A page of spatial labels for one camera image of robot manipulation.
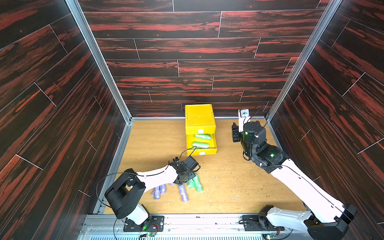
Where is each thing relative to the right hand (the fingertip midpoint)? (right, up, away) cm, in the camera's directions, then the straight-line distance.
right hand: (244, 122), depth 69 cm
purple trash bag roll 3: (-29, -38, +13) cm, 50 cm away
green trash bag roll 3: (-25, -34, +15) cm, 45 cm away
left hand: (-25, -31, +19) cm, 44 cm away
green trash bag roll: (-17, -7, +27) cm, 33 cm away
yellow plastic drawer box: (-20, -2, +20) cm, 28 cm away
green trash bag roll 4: (-21, -35, +17) cm, 44 cm away
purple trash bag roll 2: (-41, -37, +15) cm, 57 cm away
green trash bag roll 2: (-19, -12, +24) cm, 33 cm away
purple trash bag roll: (-45, -38, +13) cm, 60 cm away
